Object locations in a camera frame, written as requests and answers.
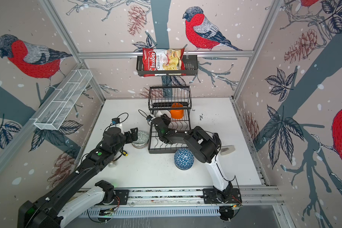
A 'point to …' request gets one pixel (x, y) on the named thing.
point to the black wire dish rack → (161, 98)
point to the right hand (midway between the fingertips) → (163, 118)
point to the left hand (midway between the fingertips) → (130, 129)
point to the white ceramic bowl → (159, 113)
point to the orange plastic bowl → (176, 114)
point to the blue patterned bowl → (184, 158)
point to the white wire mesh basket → (57, 107)
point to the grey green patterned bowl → (142, 140)
